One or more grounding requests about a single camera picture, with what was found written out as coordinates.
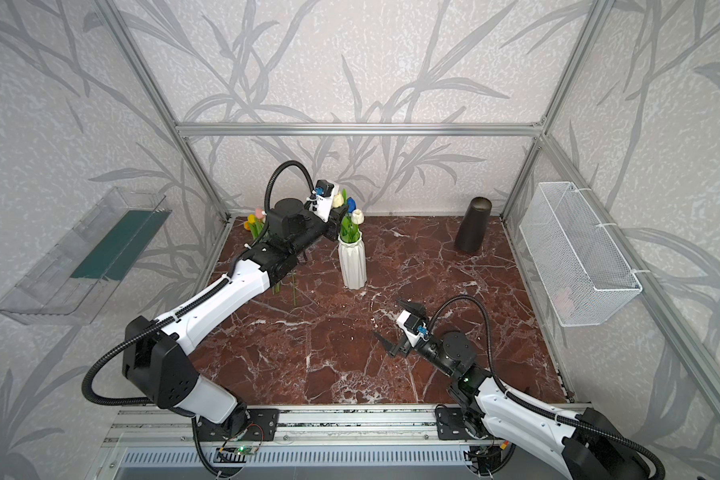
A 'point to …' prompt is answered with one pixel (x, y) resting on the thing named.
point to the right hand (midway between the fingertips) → (389, 305)
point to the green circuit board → (242, 451)
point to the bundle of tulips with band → (256, 226)
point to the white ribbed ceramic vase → (353, 263)
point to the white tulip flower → (357, 217)
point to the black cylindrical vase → (472, 227)
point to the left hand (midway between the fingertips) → (346, 195)
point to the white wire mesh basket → (585, 274)
